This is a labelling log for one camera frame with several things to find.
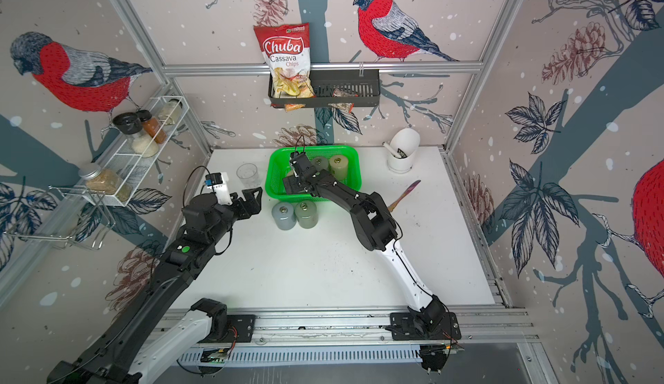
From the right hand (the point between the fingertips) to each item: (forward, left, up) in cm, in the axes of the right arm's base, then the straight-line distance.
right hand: (294, 180), depth 103 cm
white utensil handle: (+12, -41, +5) cm, 43 cm away
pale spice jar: (+4, +38, +30) cm, 48 cm away
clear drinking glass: (+4, +20, -1) cm, 21 cm away
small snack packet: (+13, -21, +27) cm, 37 cm away
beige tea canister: (+5, -18, +2) cm, 19 cm away
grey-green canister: (+6, -11, +4) cm, 13 cm away
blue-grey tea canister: (-17, +1, +2) cm, 18 cm away
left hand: (-19, +6, +21) cm, 28 cm away
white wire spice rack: (-15, +45, +26) cm, 54 cm away
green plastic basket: (+8, +8, -1) cm, 12 cm away
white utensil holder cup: (+16, -46, +6) cm, 49 cm away
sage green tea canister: (-16, -7, +2) cm, 18 cm away
